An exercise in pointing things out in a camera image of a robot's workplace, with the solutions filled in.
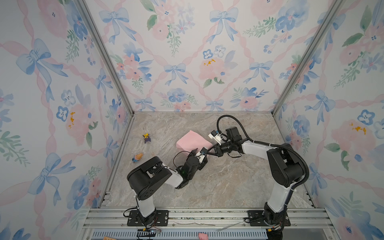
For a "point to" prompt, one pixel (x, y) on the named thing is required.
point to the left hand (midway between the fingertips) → (201, 152)
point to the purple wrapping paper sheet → (192, 140)
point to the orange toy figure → (137, 157)
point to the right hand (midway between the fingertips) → (206, 152)
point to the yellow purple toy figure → (146, 137)
